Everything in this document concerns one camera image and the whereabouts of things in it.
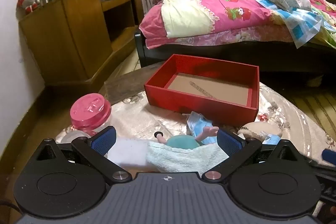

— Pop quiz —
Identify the red cardboard box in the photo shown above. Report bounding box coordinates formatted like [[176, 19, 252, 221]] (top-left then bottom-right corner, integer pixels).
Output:
[[144, 54, 260, 127]]

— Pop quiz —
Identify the wooden cabinet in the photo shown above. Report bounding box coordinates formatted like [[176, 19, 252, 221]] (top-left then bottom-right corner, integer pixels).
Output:
[[18, 0, 145, 86]]

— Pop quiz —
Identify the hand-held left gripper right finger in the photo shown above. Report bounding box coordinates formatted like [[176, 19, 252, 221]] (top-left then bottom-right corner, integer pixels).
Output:
[[201, 129, 301, 184]]

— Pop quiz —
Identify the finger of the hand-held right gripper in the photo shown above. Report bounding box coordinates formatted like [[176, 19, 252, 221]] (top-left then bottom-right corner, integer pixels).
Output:
[[322, 149, 336, 164]]

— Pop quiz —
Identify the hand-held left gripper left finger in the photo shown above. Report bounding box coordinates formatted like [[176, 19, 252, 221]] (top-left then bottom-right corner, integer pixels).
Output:
[[35, 126, 132, 184]]

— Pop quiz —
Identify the dark wooden bed frame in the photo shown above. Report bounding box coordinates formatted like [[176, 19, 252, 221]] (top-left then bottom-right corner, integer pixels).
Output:
[[134, 30, 336, 83]]

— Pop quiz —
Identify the white sponge block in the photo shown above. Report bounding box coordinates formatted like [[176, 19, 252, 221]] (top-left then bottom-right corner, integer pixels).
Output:
[[108, 138, 150, 168]]

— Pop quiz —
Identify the pink lid plastic jar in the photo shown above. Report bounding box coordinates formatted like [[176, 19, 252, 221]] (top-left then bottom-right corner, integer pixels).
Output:
[[63, 93, 112, 143]]

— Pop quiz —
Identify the red plush toy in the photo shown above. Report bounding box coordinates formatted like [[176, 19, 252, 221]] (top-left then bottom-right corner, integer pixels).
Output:
[[17, 0, 40, 14]]

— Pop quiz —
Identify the blue face mask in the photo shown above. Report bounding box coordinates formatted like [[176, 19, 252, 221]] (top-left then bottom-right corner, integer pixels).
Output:
[[184, 111, 214, 140], [262, 135, 282, 146]]

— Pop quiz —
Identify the light blue patterned sheet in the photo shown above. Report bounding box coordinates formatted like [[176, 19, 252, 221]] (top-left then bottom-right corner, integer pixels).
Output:
[[202, 0, 336, 48]]

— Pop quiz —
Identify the pink printed quilt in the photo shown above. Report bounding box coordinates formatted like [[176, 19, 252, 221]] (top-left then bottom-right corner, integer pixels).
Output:
[[139, 0, 336, 50]]

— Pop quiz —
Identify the light green towel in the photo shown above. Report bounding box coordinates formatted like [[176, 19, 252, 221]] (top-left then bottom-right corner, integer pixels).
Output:
[[146, 141, 230, 174]]

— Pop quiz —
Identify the floral tablecloth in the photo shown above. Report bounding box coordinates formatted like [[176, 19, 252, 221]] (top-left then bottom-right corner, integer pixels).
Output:
[[55, 81, 336, 224]]

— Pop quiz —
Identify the black cable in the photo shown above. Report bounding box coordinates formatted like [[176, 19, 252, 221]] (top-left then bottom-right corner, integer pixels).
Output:
[[0, 199, 21, 214]]

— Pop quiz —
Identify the pink pig plush toy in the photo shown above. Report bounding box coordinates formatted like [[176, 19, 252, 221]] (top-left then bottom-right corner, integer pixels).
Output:
[[154, 126, 219, 148]]

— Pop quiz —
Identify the beige plush toy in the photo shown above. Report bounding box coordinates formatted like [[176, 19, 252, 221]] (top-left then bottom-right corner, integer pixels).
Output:
[[238, 122, 283, 140]]

